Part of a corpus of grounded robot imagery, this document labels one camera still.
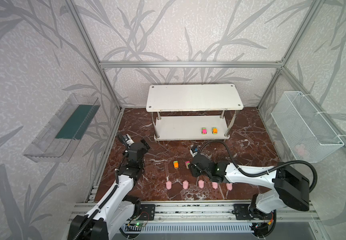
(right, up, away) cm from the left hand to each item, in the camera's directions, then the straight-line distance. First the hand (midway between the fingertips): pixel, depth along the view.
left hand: (140, 136), depth 84 cm
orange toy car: (+20, -17, +4) cm, 27 cm away
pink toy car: (+38, +2, +13) cm, 40 cm away
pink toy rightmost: (+50, -27, -2) cm, 57 cm away
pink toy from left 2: (+26, -26, -3) cm, 37 cm away
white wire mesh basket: (+78, +2, -21) cm, 81 cm away
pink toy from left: (+16, -26, -2) cm, 31 cm away
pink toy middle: (+34, -26, -2) cm, 43 cm away
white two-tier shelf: (+33, +16, +36) cm, 51 cm away
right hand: (+29, -14, +1) cm, 32 cm away
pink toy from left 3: (+42, -26, -3) cm, 50 cm away
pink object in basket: (+83, -5, -10) cm, 84 cm away
